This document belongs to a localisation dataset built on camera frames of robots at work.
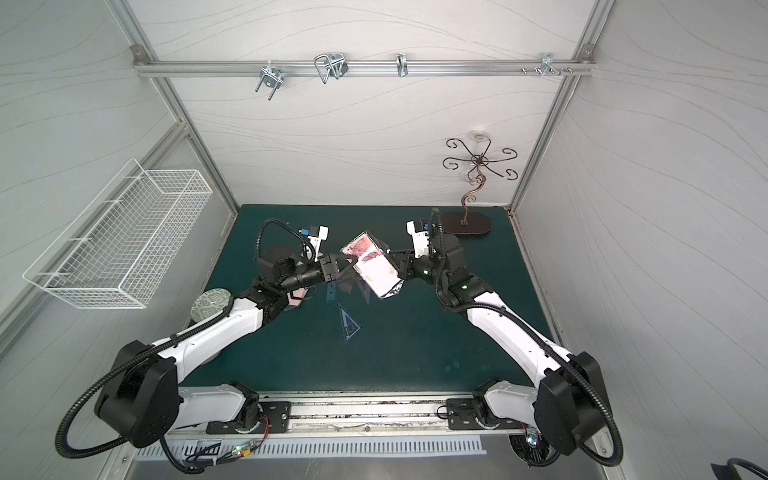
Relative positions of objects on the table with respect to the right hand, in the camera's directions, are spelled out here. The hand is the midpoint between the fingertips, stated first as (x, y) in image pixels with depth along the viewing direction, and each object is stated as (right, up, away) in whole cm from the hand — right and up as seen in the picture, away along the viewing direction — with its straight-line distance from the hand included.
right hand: (390, 252), depth 76 cm
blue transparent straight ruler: (-21, -16, +24) cm, 35 cm away
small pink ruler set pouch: (-4, -3, 0) cm, 5 cm away
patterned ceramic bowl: (-57, -17, +16) cm, 61 cm away
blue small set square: (-13, -23, +14) cm, 30 cm away
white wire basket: (-64, +1, -8) cm, 64 cm away
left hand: (-9, -2, -2) cm, 9 cm away
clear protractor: (-15, -13, +23) cm, 30 cm away
